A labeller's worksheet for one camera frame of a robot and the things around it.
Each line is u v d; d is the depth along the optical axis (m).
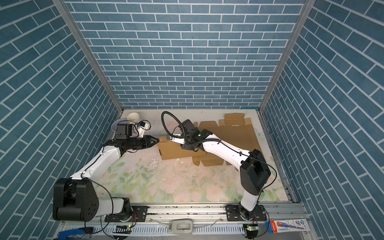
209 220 0.74
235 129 1.08
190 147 0.75
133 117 1.06
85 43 0.84
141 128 0.78
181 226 0.69
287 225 0.70
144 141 0.74
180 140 0.73
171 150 0.83
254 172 0.45
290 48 0.85
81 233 0.68
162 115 0.64
